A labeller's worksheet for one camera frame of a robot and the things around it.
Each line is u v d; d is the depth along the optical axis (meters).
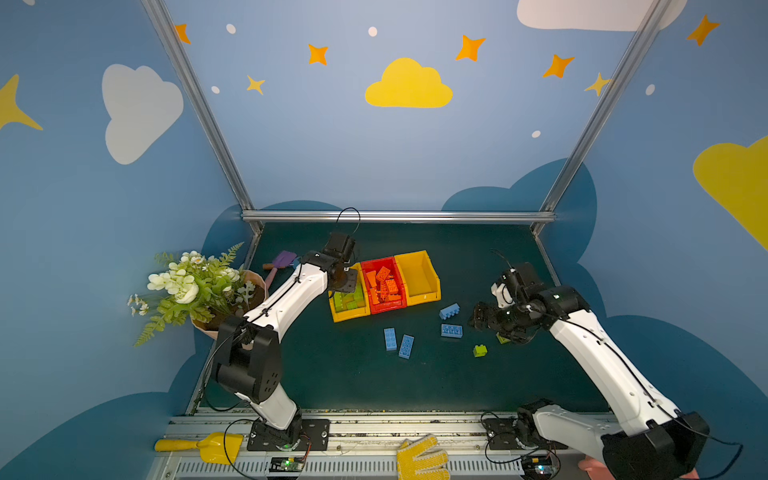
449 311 0.96
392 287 0.98
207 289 0.68
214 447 0.70
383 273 1.04
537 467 0.71
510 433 0.74
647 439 0.37
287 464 0.71
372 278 1.02
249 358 0.44
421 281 1.04
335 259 0.64
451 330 0.93
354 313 0.93
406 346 0.91
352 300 0.98
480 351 0.87
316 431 0.76
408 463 0.69
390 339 0.90
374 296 0.97
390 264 1.02
